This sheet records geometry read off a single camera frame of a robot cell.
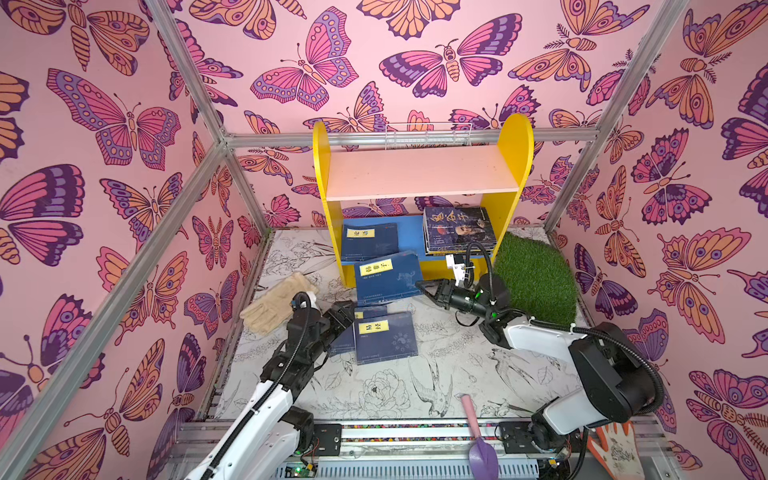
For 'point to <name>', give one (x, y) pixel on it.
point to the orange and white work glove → (615, 449)
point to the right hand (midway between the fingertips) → (417, 284)
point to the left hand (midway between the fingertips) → (351, 305)
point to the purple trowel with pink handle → (482, 455)
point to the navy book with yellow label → (370, 242)
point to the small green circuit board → (298, 472)
